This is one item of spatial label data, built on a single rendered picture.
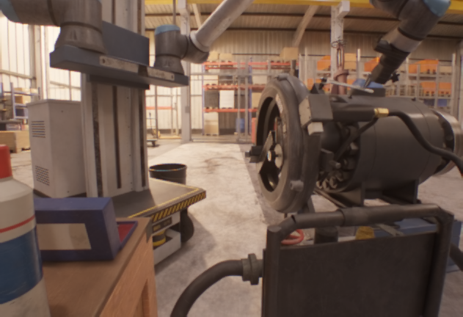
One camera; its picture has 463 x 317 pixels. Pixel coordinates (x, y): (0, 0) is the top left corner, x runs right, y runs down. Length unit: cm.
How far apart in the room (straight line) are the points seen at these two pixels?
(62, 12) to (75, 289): 93
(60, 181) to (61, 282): 91
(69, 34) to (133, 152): 67
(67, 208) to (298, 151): 76
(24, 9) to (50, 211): 84
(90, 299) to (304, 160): 77
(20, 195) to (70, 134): 104
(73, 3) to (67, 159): 72
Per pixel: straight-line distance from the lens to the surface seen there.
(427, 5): 89
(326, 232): 48
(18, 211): 31
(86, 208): 43
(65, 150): 133
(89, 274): 47
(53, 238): 49
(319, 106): 85
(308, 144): 90
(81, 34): 103
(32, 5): 112
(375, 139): 120
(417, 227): 133
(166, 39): 133
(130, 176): 138
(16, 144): 736
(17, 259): 32
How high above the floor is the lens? 72
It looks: 5 degrees down
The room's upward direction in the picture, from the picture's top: straight up
